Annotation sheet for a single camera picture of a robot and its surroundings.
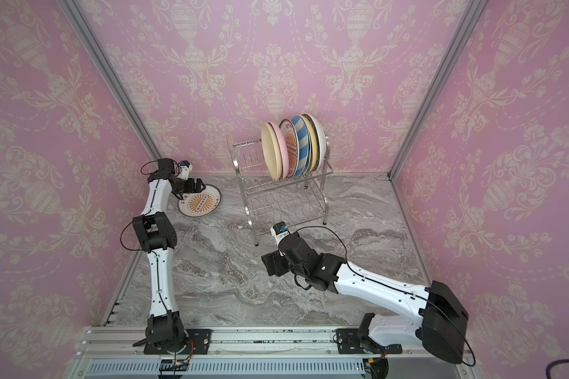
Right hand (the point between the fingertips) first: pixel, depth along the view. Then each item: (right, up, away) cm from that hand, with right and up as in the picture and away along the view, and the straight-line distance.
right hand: (272, 254), depth 76 cm
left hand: (-41, +23, +37) cm, 60 cm away
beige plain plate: (-1, +35, +9) cm, 36 cm away
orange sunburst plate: (-36, +15, +33) cm, 52 cm away
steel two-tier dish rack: (-4, +15, +28) cm, 32 cm away
